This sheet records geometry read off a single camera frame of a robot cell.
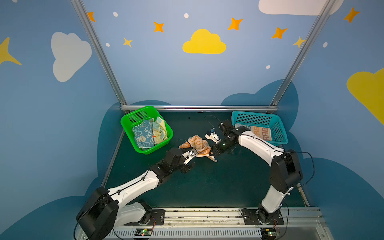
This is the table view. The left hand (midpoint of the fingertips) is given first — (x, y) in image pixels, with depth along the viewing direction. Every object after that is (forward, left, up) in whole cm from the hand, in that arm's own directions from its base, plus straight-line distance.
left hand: (191, 155), depth 83 cm
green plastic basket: (+32, +48, -9) cm, 58 cm away
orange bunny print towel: (+10, -6, -4) cm, 12 cm away
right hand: (+3, -12, -1) cm, 12 cm away
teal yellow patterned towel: (+23, +23, -7) cm, 33 cm away
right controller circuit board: (-34, -38, -14) cm, 53 cm away
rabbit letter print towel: (+26, -53, -11) cm, 60 cm away
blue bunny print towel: (+22, +35, -10) cm, 42 cm away
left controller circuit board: (-35, +23, -14) cm, 44 cm away
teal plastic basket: (+20, -60, -7) cm, 64 cm away
